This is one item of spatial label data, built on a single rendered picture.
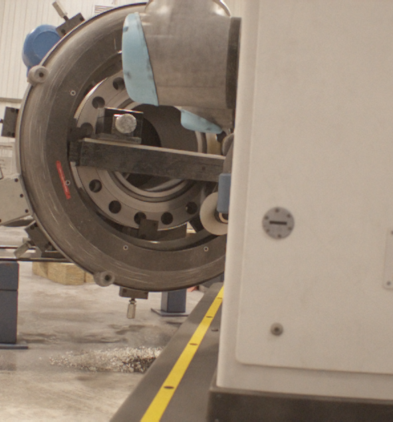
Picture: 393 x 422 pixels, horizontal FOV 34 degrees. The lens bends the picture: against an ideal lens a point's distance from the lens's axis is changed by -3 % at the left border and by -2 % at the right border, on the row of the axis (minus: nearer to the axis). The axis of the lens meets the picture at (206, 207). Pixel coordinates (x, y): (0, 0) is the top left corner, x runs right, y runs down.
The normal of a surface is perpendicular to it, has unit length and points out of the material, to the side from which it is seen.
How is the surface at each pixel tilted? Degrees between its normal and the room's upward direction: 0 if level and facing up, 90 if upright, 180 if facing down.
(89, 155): 90
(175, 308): 90
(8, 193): 90
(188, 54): 95
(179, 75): 117
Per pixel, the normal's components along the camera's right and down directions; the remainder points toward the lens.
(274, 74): -0.11, 0.01
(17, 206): 0.39, 0.04
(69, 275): 0.61, 0.06
